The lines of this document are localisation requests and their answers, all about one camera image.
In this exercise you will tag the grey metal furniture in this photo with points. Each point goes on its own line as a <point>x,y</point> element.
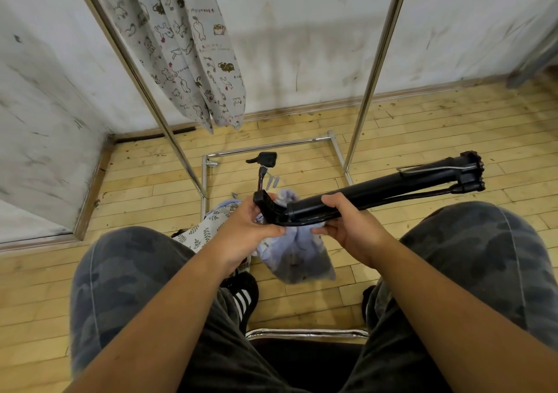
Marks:
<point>534,65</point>

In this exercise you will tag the chrome clothes rack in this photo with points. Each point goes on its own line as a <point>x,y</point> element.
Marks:
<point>383,35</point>

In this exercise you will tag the black striped shoe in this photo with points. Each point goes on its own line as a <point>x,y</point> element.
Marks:
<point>244,292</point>
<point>367,301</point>

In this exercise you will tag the person's right forearm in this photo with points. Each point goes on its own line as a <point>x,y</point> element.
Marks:
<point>457,327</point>

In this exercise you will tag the blue floral bag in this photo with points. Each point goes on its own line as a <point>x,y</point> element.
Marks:
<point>226,205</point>

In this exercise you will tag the black striped left shoe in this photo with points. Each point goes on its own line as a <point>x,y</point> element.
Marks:
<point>244,292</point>

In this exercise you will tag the black striped right shoe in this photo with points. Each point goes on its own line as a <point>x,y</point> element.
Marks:
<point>367,301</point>

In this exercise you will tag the black baseboard strip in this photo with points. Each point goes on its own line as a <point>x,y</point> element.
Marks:
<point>152,135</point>

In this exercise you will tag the chrome chair frame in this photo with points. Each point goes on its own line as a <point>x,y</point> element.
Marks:
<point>305,334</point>

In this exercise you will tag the person's left forearm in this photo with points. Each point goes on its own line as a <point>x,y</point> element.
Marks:
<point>157,327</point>

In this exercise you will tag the person's right hand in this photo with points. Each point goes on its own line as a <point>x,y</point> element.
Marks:
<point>357,235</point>

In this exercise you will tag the black chair seat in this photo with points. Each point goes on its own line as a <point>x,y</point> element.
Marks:
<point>305,366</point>

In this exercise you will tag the person's left hand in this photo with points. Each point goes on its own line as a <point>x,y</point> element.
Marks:
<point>239,235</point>

